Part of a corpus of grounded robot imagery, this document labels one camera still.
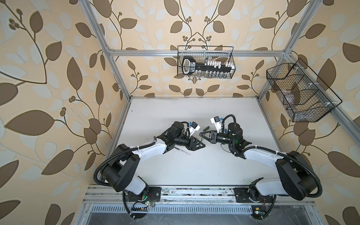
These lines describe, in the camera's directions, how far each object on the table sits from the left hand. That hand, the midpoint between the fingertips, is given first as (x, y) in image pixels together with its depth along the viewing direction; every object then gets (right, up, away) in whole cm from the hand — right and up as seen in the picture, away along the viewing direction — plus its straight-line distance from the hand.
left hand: (203, 144), depth 77 cm
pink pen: (-12, -8, +12) cm, 18 cm away
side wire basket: (+54, +23, -3) cm, 58 cm away
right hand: (-2, +4, +1) cm, 5 cm away
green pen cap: (+6, +6, +24) cm, 26 cm away
